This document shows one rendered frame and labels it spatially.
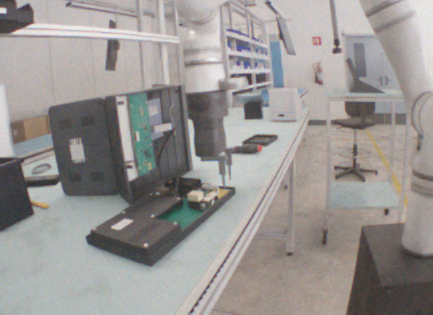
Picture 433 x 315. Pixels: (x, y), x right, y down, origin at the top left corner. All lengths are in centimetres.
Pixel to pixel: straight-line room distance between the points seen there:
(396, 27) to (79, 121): 63
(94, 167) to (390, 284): 63
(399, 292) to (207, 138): 47
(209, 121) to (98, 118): 23
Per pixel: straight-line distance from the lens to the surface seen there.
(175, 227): 42
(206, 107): 54
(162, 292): 35
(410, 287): 61
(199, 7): 53
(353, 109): 339
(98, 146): 64
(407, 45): 57
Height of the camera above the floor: 122
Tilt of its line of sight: 14 degrees down
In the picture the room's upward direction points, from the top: 5 degrees counter-clockwise
